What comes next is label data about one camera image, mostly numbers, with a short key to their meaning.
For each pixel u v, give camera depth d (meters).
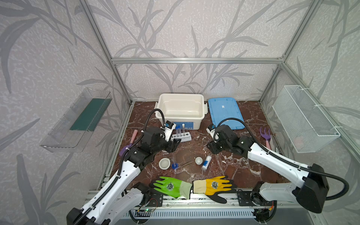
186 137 0.96
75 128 0.64
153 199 0.73
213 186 0.76
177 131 0.89
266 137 0.99
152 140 0.54
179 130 0.89
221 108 1.16
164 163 0.85
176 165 0.85
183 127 0.87
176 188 0.76
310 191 0.38
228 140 0.58
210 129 0.70
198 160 0.86
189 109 1.09
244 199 0.73
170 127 0.63
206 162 0.84
